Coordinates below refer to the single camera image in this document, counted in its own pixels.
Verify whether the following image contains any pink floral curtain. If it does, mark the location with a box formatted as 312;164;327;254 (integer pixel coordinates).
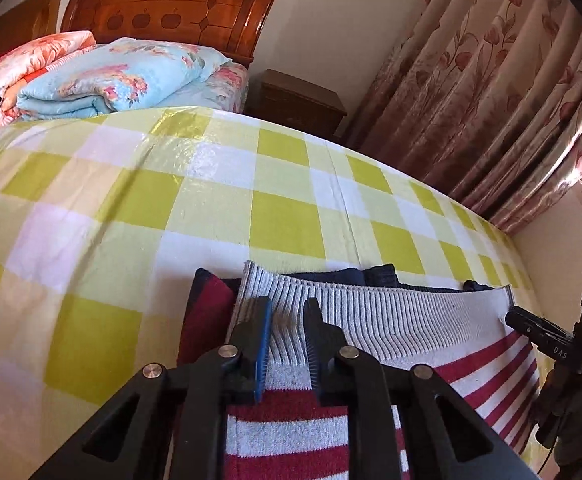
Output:
343;0;582;235

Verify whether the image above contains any small wooden headboard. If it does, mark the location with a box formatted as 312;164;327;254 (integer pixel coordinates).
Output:
0;0;64;58

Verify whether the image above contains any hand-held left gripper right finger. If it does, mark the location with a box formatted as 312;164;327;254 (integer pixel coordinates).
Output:
303;297;536;480

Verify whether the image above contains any large wooden headboard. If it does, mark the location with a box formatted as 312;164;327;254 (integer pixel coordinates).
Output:
60;0;284;68

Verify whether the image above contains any red white striped sweater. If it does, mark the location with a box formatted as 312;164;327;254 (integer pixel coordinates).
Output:
177;260;542;480

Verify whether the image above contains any light blue floral quilt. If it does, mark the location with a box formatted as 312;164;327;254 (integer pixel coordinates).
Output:
15;36;234;122

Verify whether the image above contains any floral bed sheet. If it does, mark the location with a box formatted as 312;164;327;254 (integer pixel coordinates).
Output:
171;62;250;115

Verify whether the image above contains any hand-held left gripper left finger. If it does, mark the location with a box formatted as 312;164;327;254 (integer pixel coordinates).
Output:
28;296;274;480

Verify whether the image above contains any wooden nightstand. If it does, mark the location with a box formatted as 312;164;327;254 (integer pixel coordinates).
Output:
245;68;348;136

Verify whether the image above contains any pink floral quilt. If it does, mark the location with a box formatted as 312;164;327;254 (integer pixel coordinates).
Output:
0;30;97;135

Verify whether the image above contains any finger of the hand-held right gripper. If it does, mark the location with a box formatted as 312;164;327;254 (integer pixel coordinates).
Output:
505;306;574;361

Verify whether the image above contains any yellow checked tablecloth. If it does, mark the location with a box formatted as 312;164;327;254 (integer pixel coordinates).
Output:
0;106;546;480

